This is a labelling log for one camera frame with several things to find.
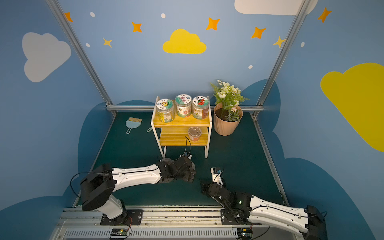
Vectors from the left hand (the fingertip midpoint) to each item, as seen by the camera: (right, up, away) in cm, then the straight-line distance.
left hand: (190, 169), depth 85 cm
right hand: (+10, -4, -4) cm, 12 cm away
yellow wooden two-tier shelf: (-9, +21, +3) cm, 23 cm away
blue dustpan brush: (-46, +28, +30) cm, 61 cm away
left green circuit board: (-35, -27, -13) cm, 46 cm away
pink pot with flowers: (+25, +35, +16) cm, 46 cm away
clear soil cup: (+3, +21, -2) cm, 21 cm away
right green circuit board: (+28, -29, -12) cm, 42 cm away
